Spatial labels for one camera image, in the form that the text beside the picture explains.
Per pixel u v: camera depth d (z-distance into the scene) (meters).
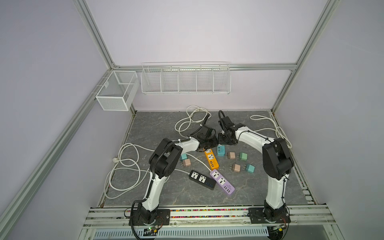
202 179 0.83
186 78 0.99
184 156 0.94
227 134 0.72
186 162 0.91
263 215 0.72
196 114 1.20
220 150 0.96
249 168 0.89
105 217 0.76
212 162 0.91
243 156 0.93
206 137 0.83
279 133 1.06
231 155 0.94
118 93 1.00
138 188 0.84
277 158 0.52
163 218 0.74
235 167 0.89
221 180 0.83
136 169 0.87
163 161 0.55
